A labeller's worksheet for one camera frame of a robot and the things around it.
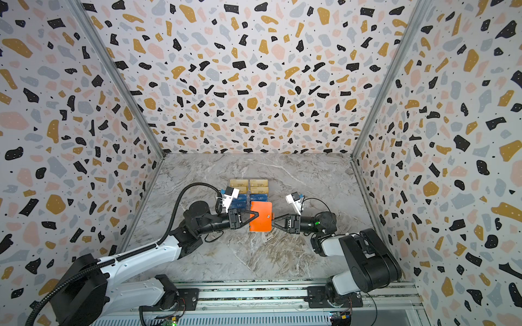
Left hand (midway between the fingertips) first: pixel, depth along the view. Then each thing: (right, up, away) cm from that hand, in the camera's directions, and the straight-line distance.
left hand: (260, 216), depth 67 cm
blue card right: (-3, +2, +31) cm, 31 cm away
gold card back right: (-3, +9, +31) cm, 32 cm away
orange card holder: (+1, -3, +3) cm, 4 cm away
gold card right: (-3, +6, +31) cm, 31 cm away
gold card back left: (-12, +9, +31) cm, 34 cm away
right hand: (+4, -4, +4) cm, 7 cm away
